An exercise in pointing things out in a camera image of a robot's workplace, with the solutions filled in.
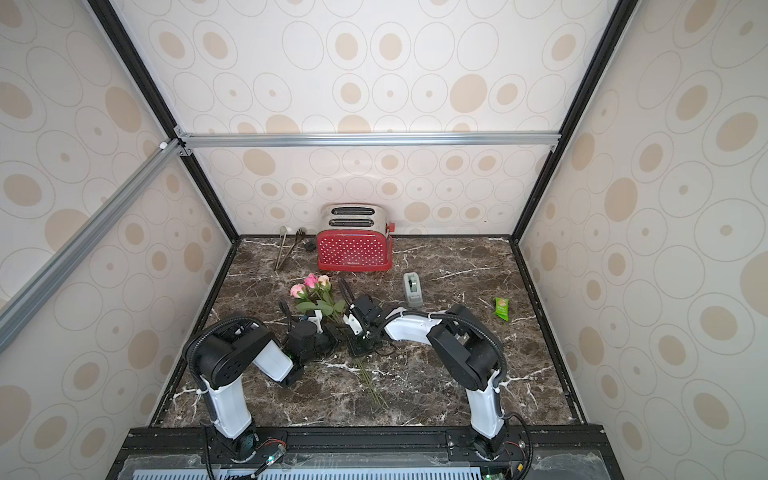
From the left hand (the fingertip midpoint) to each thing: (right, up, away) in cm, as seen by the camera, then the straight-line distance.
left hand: (361, 328), depth 91 cm
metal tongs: (-35, +33, +30) cm, 56 cm away
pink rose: (-23, +11, +9) cm, 27 cm away
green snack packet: (+46, +5, +7) cm, 46 cm away
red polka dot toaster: (-3, +28, +6) cm, 29 cm away
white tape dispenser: (+17, +11, +9) cm, 22 cm away
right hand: (0, -6, 0) cm, 6 cm away
